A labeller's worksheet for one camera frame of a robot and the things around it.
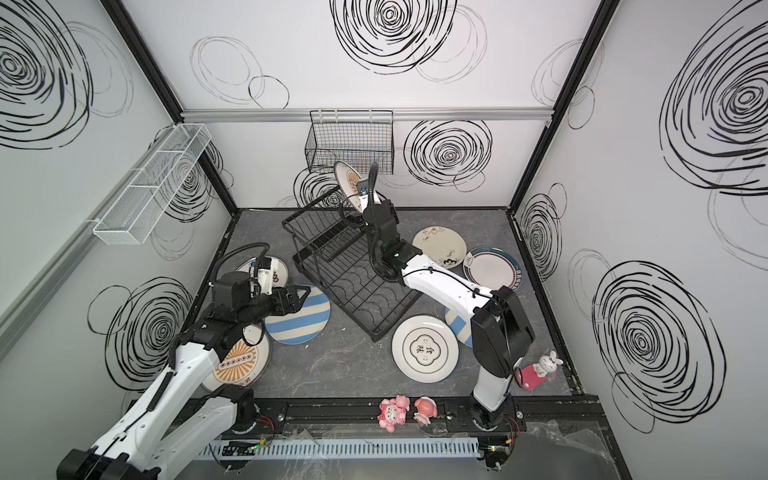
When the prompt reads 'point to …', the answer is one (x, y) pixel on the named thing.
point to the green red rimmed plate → (492, 267)
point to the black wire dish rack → (332, 251)
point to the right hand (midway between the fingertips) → (374, 192)
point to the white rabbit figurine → (547, 364)
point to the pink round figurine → (427, 409)
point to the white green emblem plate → (425, 349)
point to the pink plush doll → (393, 411)
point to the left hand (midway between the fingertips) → (300, 289)
